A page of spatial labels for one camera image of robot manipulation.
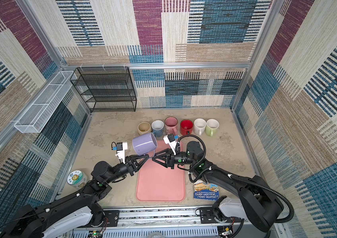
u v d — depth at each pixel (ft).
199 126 3.23
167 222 2.39
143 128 3.43
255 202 1.36
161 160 2.28
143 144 2.09
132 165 2.09
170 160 2.09
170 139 2.14
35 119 2.33
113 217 2.44
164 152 2.30
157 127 3.35
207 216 2.39
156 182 2.75
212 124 3.28
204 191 2.60
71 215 1.70
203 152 1.99
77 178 2.57
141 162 2.28
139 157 2.17
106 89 3.58
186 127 3.42
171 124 3.26
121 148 2.10
